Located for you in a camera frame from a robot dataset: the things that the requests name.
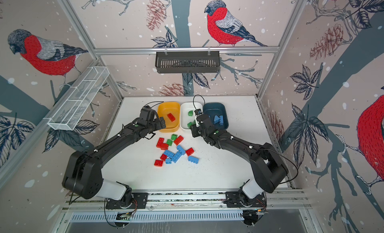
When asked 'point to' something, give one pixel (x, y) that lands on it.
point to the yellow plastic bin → (170, 111)
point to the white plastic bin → (185, 108)
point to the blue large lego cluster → (174, 157)
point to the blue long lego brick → (221, 120)
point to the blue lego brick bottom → (194, 160)
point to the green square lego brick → (189, 124)
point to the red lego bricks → (171, 117)
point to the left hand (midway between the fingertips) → (158, 122)
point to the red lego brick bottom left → (158, 163)
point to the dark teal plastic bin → (217, 113)
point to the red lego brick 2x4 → (178, 140)
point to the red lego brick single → (190, 151)
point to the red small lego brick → (163, 157)
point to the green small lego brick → (174, 136)
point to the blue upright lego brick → (180, 149)
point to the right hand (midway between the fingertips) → (192, 126)
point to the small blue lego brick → (168, 161)
